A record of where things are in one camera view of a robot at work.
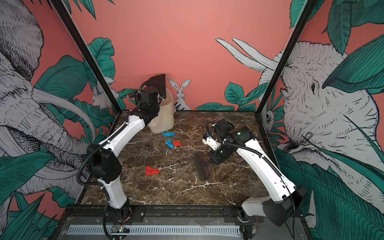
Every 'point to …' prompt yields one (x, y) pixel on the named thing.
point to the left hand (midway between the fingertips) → (131, 89)
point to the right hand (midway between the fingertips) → (211, 158)
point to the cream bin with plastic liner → (164, 121)
